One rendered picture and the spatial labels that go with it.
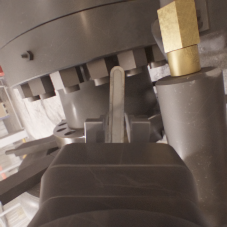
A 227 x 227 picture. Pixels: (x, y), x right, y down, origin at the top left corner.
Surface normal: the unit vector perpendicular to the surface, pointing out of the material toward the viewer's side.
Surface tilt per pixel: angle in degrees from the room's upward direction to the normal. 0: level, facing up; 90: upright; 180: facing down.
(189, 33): 60
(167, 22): 0
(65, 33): 46
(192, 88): 36
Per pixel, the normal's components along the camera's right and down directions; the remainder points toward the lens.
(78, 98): -0.42, 0.28
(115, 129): -0.01, 0.25
